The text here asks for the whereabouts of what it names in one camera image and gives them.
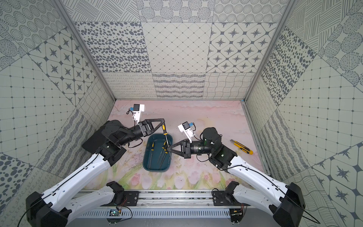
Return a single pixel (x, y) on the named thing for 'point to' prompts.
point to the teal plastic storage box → (156, 157)
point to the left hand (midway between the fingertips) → (162, 118)
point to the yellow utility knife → (242, 147)
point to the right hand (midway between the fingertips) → (169, 150)
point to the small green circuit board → (114, 212)
